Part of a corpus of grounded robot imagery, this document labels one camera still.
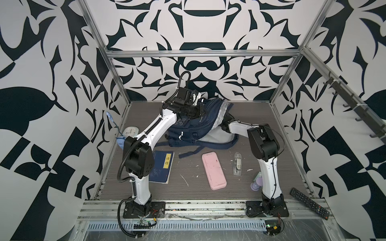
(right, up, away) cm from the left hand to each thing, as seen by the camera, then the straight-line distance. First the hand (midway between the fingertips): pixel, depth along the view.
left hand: (209, 109), depth 81 cm
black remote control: (+49, -47, -6) cm, 68 cm away
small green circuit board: (+28, -56, -10) cm, 63 cm away
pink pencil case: (+3, -35, +4) cm, 35 cm away
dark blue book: (-26, -30, +8) cm, 40 cm away
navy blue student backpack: (-3, -12, +4) cm, 13 cm away
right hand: (-4, -4, +19) cm, 20 cm away
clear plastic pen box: (+17, -31, +6) cm, 36 cm away
